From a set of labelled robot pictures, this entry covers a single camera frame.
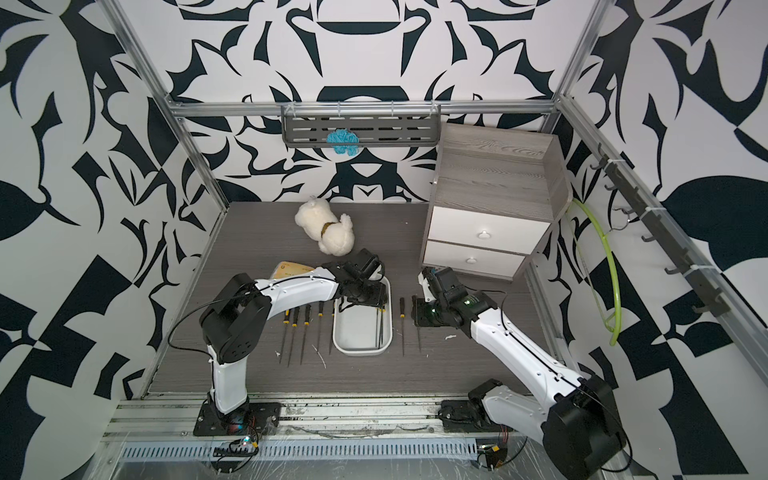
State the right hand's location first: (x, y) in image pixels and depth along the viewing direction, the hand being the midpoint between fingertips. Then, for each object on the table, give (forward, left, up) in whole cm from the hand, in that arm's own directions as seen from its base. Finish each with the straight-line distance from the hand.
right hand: (412, 309), depth 82 cm
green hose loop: (0, -43, +20) cm, 47 cm away
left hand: (+8, +8, -6) cm, 13 cm away
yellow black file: (+4, +8, -9) cm, 13 cm away
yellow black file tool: (-1, +23, -9) cm, 25 cm away
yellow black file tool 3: (0, +31, -9) cm, 32 cm away
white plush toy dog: (+28, +24, -2) cm, 37 cm away
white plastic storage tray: (-1, +17, -9) cm, 19 cm away
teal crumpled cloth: (+44, +19, +23) cm, 53 cm away
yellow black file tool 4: (0, +34, -9) cm, 35 cm away
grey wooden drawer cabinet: (+23, -22, +20) cm, 38 cm away
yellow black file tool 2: (+3, +27, -9) cm, 29 cm away
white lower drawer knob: (+17, -19, -2) cm, 26 cm away
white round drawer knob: (+15, -19, +13) cm, 28 cm away
